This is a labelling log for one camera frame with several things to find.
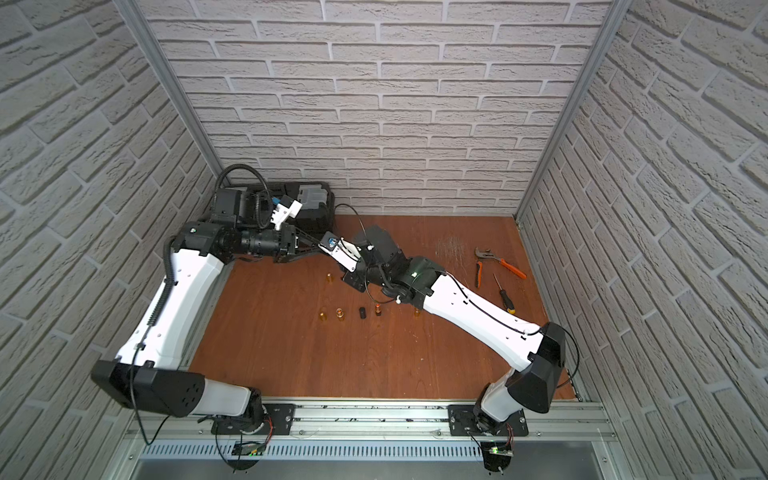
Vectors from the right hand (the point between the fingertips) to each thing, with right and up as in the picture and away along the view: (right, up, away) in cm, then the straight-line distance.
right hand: (351, 254), depth 70 cm
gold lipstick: (-12, -20, +20) cm, 31 cm away
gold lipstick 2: (-6, -19, +18) cm, 27 cm away
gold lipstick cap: (-12, -9, +29) cm, 33 cm away
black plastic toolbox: (-16, +17, +29) cm, 38 cm away
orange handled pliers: (+42, -2, +36) cm, 55 cm away
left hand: (-5, +3, -5) cm, 8 cm away
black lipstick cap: (0, -19, +19) cm, 27 cm away
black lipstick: (+5, -18, +20) cm, 27 cm away
